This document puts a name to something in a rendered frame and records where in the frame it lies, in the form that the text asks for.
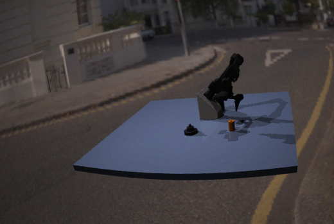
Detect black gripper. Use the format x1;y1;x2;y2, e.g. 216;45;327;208
213;86;243;111

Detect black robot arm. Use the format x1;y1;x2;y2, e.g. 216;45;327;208
204;53;243;101

